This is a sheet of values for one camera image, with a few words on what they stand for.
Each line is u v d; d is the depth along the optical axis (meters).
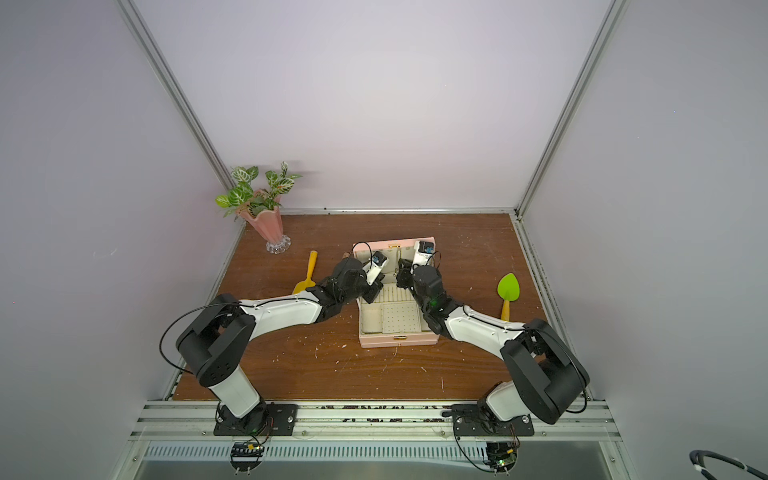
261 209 0.94
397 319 0.83
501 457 0.70
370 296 0.80
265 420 0.69
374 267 0.77
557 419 0.41
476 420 0.66
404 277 0.76
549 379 0.42
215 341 0.47
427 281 0.64
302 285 0.99
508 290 0.97
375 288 0.79
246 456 0.70
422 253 0.74
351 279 0.70
